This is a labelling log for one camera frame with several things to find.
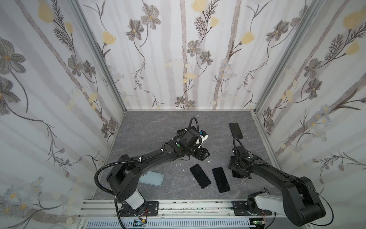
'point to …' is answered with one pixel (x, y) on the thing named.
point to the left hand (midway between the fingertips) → (204, 149)
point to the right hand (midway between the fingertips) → (231, 165)
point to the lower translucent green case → (152, 178)
